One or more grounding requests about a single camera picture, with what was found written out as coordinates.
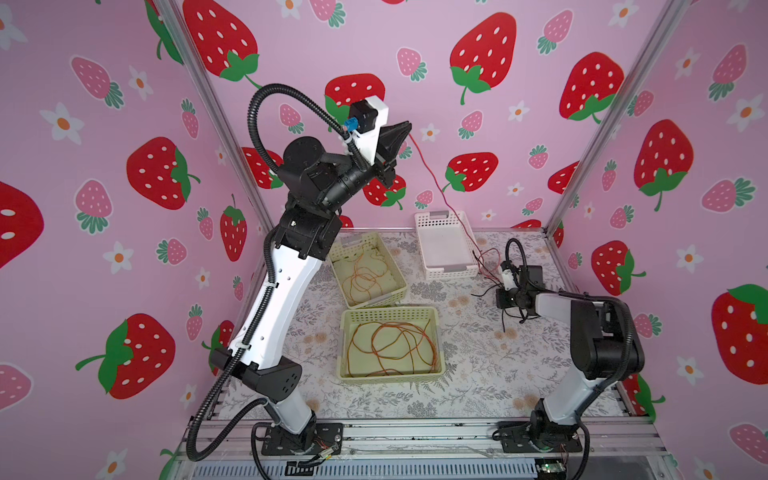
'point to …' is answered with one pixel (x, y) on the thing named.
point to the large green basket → (389, 345)
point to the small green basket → (366, 272)
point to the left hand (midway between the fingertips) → (407, 121)
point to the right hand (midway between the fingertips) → (502, 291)
